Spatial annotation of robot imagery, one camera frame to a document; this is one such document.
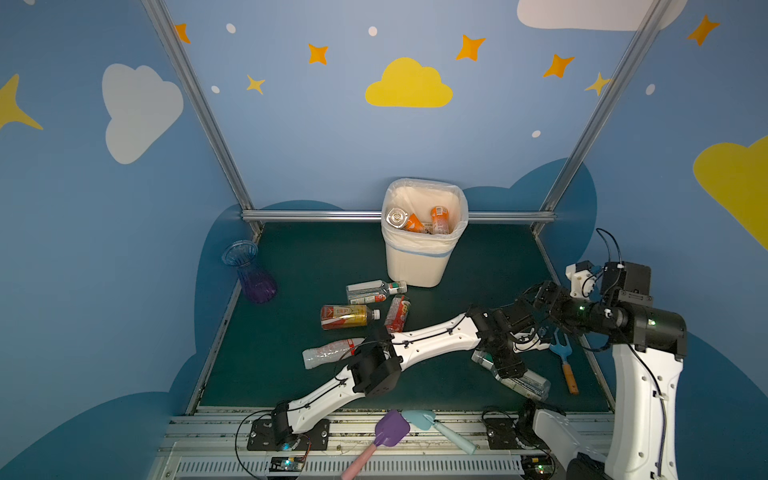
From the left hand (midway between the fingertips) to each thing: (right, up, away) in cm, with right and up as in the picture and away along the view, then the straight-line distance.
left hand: (520, 361), depth 77 cm
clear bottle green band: (+4, -7, +3) cm, 8 cm away
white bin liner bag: (-25, +47, +21) cm, 57 cm away
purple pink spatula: (-35, -17, -2) cm, 39 cm away
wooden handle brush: (+19, -1, +13) cm, 23 cm away
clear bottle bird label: (-33, +39, +5) cm, 51 cm away
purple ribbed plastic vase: (-79, +18, +22) cm, 84 cm away
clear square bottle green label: (-40, +16, +23) cm, 49 cm away
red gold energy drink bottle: (-50, +9, +13) cm, 52 cm away
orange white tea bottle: (-26, +38, +18) cm, 50 cm away
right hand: (-1, +18, -11) cm, 21 cm away
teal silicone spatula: (-25, -15, -1) cm, 29 cm away
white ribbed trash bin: (-26, +27, +11) cm, 39 cm away
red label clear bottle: (-32, +10, +13) cm, 36 cm away
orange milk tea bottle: (-18, +40, +18) cm, 47 cm away
